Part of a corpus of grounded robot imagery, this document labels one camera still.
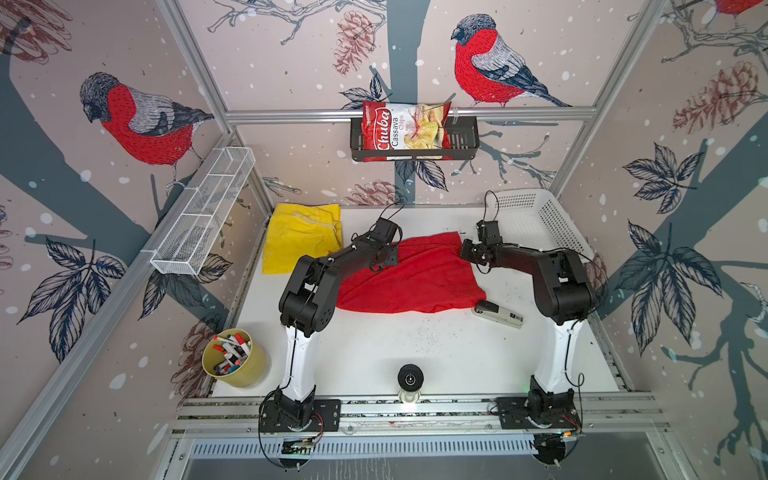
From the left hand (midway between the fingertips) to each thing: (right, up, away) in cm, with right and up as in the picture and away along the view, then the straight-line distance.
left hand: (388, 255), depth 100 cm
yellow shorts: (-34, +9, +9) cm, 36 cm away
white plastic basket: (+59, +14, +17) cm, 63 cm away
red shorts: (+15, -7, -1) cm, 17 cm away
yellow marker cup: (-38, -24, -27) cm, 52 cm away
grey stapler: (+34, -17, -13) cm, 40 cm away
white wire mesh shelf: (-49, +14, -23) cm, 56 cm away
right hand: (+26, -1, +6) cm, 27 cm away
